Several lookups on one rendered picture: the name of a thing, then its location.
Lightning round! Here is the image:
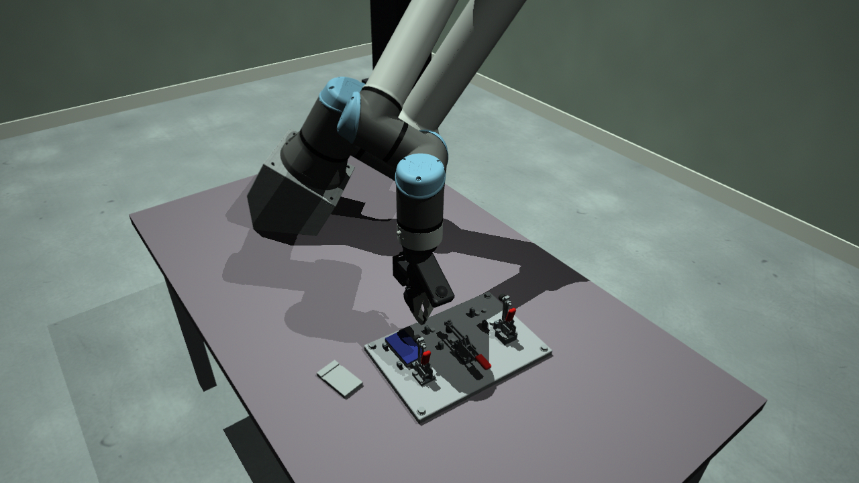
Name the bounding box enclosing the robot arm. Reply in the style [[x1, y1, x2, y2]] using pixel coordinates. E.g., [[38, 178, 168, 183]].
[[281, 0, 527, 308]]

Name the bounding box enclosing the blue flat blank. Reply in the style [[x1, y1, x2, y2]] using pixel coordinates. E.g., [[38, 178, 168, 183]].
[[385, 329, 418, 367]]

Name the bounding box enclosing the toggle clamp with red handle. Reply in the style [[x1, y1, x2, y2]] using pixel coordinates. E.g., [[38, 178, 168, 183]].
[[444, 319, 491, 370]]

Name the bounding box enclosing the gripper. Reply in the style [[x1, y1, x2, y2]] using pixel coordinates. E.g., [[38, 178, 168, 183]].
[[393, 246, 437, 325]]

